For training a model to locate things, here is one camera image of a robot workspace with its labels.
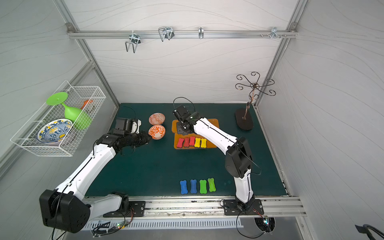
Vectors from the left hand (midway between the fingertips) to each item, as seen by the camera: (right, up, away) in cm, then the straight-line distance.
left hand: (150, 137), depth 80 cm
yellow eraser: (+26, -5, +16) cm, 31 cm away
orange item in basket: (-33, +19, -3) cm, 38 cm away
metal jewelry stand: (+59, +8, +28) cm, 66 cm away
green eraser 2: (+34, -26, -1) cm, 43 cm away
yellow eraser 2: (+30, -6, +15) cm, 34 cm away
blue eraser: (+19, -27, -2) cm, 33 cm away
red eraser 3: (+22, -3, +17) cm, 29 cm away
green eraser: (+29, -26, -1) cm, 39 cm away
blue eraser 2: (+24, -26, -1) cm, 35 cm away
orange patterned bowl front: (-2, +1, +21) cm, 22 cm away
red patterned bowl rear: (-4, +10, +28) cm, 30 cm away
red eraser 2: (+19, -5, +16) cm, 25 cm away
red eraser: (+15, -6, +16) cm, 23 cm away
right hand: (+17, +5, +7) cm, 19 cm away
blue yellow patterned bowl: (-35, +5, -18) cm, 40 cm away
